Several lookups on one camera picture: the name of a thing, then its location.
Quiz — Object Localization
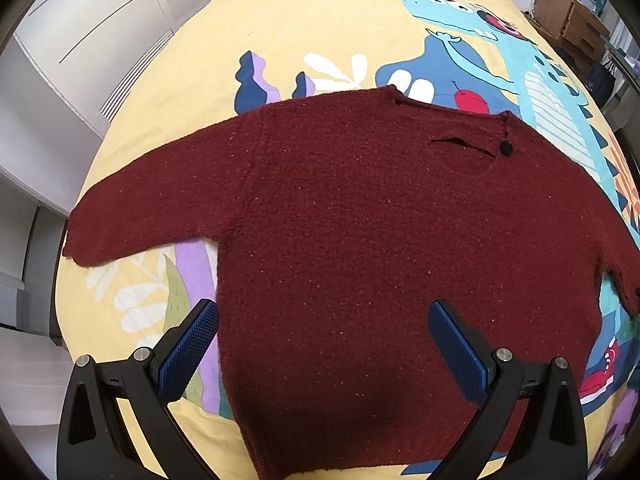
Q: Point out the dark red knit sweater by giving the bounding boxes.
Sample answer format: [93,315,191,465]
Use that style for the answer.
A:
[63,87,639,479]

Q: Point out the brown cardboard boxes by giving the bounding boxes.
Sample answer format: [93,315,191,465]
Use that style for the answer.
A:
[533,0,610,62]

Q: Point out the white wardrobe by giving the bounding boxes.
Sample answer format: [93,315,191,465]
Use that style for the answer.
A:
[1,0,216,479]

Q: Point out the yellow dinosaur print bedspread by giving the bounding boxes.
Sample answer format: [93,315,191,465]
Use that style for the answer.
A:
[56,0,639,479]

